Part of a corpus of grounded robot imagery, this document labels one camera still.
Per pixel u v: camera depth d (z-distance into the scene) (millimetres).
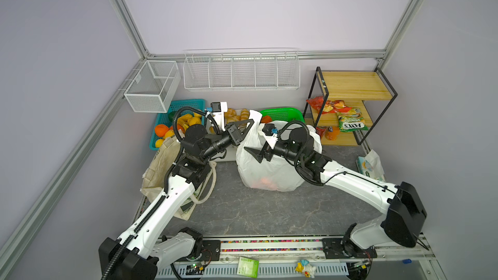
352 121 906
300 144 552
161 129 966
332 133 1015
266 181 825
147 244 392
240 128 589
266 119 1080
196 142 482
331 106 868
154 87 986
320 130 992
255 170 774
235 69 1019
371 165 906
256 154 626
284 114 1169
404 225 409
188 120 1082
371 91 815
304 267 678
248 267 685
